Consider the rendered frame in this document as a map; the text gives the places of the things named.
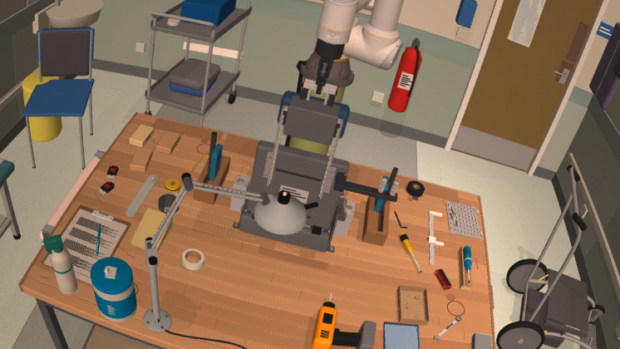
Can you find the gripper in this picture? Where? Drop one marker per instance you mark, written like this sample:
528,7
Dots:
329,51

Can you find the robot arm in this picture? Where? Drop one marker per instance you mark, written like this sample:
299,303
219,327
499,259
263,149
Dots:
373,29

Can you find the white push-bar grip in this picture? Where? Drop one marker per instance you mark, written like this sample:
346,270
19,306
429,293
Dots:
314,89

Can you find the grey headrest with blue sides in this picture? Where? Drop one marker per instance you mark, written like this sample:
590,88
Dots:
312,121

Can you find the grey pushchair seat body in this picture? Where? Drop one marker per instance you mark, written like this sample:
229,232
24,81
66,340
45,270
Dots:
290,164

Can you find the white plastic bar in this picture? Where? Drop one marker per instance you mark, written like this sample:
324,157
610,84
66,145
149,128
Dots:
431,237

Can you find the red fire extinguisher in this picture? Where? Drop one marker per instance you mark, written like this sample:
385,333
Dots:
404,80

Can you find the black support rod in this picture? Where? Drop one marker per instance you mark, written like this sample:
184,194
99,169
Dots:
361,188

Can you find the grey cushion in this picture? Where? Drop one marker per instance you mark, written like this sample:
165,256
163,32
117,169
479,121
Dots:
193,71

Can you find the grey trolley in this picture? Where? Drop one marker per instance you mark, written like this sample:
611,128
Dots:
193,104

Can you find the blue cushion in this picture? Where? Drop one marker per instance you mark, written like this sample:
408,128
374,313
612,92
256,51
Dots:
186,90

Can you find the black tape roll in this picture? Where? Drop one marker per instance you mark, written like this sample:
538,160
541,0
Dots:
409,190

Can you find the red rubber band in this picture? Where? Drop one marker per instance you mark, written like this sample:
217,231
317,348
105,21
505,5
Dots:
197,147
448,305

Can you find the grey desk lamp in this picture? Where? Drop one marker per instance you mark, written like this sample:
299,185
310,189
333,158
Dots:
280,218

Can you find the brown wooden pad holder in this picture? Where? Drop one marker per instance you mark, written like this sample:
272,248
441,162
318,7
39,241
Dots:
375,227
219,186

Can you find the yellow pencil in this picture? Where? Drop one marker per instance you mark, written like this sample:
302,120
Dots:
197,163

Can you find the black hex key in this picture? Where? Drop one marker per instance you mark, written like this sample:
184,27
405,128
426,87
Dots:
398,219

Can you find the white small roll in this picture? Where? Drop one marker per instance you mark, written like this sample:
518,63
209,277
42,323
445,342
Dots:
173,22

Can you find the brown wooden block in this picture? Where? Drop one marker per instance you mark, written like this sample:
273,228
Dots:
167,143
141,160

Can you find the yellow and black screwdriver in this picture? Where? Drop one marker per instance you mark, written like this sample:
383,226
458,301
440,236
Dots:
406,242

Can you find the yellow tape measure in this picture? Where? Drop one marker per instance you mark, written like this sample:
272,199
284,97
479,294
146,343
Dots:
172,184

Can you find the cream foam block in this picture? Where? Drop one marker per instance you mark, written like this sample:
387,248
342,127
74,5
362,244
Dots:
141,135

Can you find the brown door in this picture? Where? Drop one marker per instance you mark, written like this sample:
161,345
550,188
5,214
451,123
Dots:
518,82

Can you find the grey perforated plate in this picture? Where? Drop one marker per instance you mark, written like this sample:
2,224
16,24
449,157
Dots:
463,219

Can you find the black round cap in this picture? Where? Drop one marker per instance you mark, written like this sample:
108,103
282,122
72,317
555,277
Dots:
167,202

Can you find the grey metal ruler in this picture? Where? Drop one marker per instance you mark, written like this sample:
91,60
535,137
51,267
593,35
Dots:
141,196

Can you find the white tape roll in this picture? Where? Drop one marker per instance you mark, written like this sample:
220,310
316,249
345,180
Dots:
186,261

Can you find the blue screwdriver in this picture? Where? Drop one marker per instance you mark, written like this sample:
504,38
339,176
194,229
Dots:
467,259

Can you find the red small block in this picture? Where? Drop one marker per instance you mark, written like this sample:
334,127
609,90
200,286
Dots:
442,279

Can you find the yellow flat pad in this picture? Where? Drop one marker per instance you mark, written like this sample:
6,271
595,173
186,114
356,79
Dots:
145,230

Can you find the wooden screw tray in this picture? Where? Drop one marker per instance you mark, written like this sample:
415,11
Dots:
412,305

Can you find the orange power drill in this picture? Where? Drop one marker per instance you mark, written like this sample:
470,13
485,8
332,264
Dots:
324,324

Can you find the beige wash basin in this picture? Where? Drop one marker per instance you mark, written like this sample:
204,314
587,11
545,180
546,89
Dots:
72,12

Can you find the blue chair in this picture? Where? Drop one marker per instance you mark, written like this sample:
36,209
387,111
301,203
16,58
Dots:
58,97

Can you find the blue flat box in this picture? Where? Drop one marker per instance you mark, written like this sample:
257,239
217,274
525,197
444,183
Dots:
401,336

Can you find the pink paper roll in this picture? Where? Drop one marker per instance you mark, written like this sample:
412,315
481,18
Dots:
72,193

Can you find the blue pen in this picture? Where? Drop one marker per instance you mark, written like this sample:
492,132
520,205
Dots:
98,239

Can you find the silver wrench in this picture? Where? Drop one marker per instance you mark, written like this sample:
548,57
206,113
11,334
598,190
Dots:
448,328

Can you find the dark monitor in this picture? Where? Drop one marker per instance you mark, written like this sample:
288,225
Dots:
608,72

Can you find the yellow bin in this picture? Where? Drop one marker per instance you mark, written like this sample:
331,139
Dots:
43,128

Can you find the clipboard with paper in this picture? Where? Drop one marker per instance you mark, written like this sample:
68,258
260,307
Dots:
80,237

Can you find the blue and white wipes canister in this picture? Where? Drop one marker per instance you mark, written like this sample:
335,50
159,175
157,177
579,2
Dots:
114,290

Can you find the grey green cabinet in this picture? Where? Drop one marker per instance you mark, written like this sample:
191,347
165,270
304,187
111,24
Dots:
600,193

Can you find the grey small box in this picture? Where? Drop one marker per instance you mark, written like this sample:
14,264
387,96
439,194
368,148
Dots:
482,341

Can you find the white spray bottle green top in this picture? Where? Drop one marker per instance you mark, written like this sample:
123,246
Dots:
64,271

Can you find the teal stool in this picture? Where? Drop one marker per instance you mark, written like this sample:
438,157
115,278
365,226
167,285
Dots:
6,169

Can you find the white wall socket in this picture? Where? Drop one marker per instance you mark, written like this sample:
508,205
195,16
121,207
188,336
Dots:
140,47
378,97

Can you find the white wall rail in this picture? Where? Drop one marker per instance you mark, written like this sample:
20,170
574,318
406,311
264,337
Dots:
213,50

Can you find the blue wall dispenser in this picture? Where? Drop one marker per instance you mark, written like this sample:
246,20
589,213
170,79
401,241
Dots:
466,13

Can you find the blue wall sign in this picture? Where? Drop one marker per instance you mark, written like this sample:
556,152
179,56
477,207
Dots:
605,30

